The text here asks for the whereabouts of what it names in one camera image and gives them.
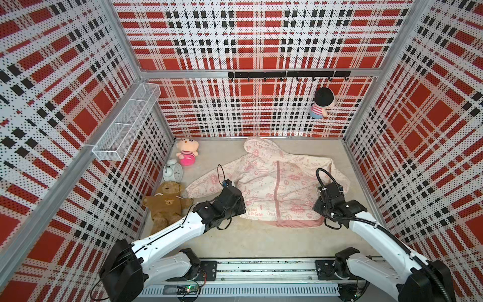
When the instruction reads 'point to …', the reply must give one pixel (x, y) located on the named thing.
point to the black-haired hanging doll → (324, 97)
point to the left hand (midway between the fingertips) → (245, 204)
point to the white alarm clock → (172, 171)
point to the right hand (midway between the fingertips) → (321, 206)
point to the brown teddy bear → (166, 204)
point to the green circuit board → (187, 289)
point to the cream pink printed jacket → (277, 187)
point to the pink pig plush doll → (188, 148)
